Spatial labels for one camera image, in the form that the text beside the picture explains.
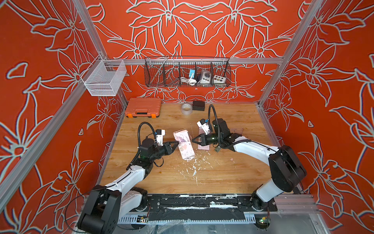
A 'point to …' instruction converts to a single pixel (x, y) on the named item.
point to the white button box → (219, 79)
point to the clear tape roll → (186, 108)
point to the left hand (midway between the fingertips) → (178, 143)
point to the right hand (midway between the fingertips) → (190, 141)
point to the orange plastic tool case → (143, 107)
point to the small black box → (198, 105)
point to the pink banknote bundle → (182, 138)
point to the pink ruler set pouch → (198, 139)
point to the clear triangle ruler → (239, 131)
